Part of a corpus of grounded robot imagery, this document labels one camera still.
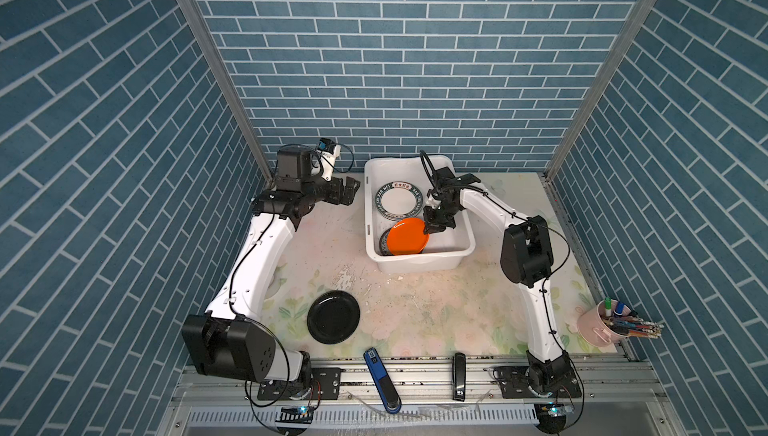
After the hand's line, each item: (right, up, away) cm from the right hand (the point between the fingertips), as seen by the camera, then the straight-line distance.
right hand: (422, 228), depth 97 cm
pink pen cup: (+46, -22, -22) cm, 56 cm away
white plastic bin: (+6, -5, -12) cm, 15 cm away
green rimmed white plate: (-7, +9, +12) cm, 17 cm away
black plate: (-27, -24, -13) cm, 38 cm away
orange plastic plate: (-5, -3, +2) cm, 6 cm away
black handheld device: (+8, -33, -23) cm, 41 cm away
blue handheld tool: (-12, -35, -24) cm, 45 cm away
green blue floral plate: (-13, -5, +2) cm, 14 cm away
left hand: (-22, +15, -20) cm, 33 cm away
